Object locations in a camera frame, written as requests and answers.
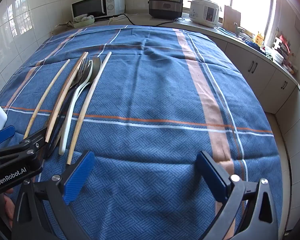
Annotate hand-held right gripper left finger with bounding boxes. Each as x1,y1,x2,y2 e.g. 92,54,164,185
11,151,97,240

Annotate blue plaid tablecloth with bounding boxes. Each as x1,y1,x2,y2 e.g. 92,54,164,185
0,25,283,240

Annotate white pressure cooker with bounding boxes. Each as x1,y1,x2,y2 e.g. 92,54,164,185
189,0,221,28

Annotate person's left hand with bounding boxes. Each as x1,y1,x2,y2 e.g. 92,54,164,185
4,189,15,222

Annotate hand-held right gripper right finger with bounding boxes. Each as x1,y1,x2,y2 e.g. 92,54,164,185
195,151,278,240

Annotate black rice cooker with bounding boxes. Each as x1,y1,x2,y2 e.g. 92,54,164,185
148,0,184,19

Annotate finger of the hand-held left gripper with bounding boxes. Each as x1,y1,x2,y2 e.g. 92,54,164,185
0,128,47,158
0,126,15,145

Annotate white microwave oven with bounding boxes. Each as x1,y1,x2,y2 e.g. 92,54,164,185
71,0,126,22

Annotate group of spice jars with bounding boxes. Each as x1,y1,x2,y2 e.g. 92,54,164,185
272,34,298,74

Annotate beige lower kitchen cabinets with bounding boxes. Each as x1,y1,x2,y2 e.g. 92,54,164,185
224,39,300,207

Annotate white plastic spoon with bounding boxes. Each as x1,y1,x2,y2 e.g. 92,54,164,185
58,60,94,155

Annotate silver metal spoon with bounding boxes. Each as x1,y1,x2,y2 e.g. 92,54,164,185
72,57,102,98

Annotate black power cable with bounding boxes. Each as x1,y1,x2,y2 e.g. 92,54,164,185
124,13,184,27

